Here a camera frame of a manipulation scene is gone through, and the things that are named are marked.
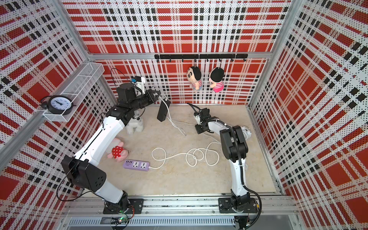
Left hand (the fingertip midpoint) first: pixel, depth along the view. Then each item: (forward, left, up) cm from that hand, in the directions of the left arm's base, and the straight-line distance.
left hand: (162, 91), depth 75 cm
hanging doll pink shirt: (+23, -32, -8) cm, 40 cm away
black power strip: (+3, +3, -18) cm, 18 cm away
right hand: (+3, -23, -36) cm, 43 cm away
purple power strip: (-26, +18, -36) cm, 48 cm away
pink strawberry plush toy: (-20, +29, -31) cm, 47 cm away
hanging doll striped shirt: (+22, -20, -13) cm, 32 cm away
